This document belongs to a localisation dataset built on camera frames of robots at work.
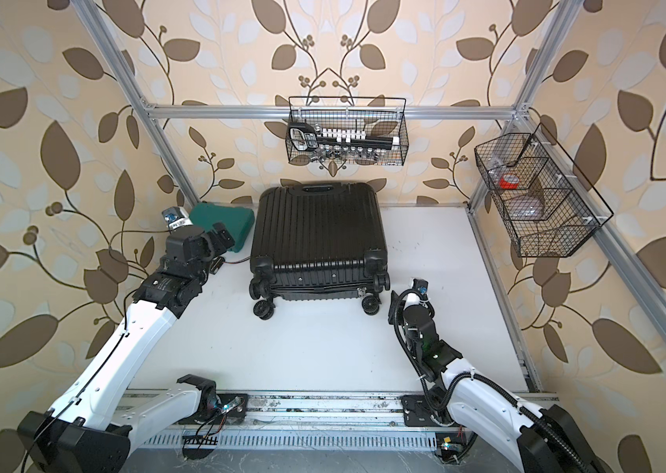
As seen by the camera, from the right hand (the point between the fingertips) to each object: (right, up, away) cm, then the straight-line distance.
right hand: (400, 294), depth 85 cm
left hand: (-52, +19, -12) cm, 57 cm away
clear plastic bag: (+29, +24, -13) cm, 40 cm away
